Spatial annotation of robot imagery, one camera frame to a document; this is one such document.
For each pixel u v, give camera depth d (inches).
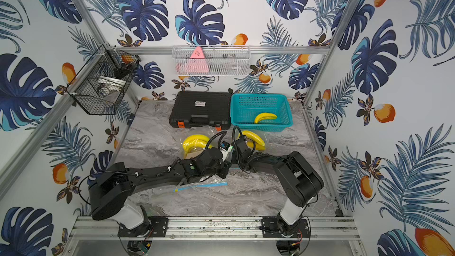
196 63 35.5
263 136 38.4
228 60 39.7
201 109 43.4
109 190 18.2
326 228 29.8
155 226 29.5
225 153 29.3
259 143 36.9
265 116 42.3
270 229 28.9
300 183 18.4
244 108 46.1
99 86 32.9
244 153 29.0
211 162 25.2
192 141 36.4
